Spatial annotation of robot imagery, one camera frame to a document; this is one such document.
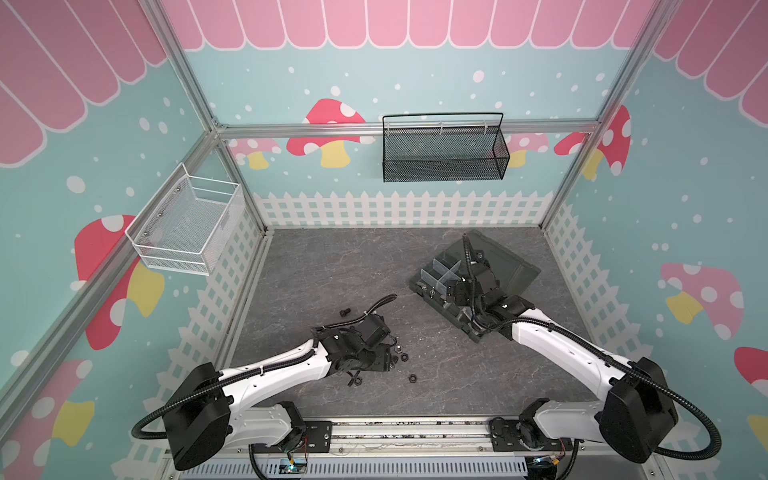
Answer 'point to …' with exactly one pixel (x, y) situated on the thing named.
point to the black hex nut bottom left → (358, 381)
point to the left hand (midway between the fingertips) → (379, 364)
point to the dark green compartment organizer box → (435, 285)
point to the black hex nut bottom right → (412, 378)
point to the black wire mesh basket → (443, 147)
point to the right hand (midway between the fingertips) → (463, 282)
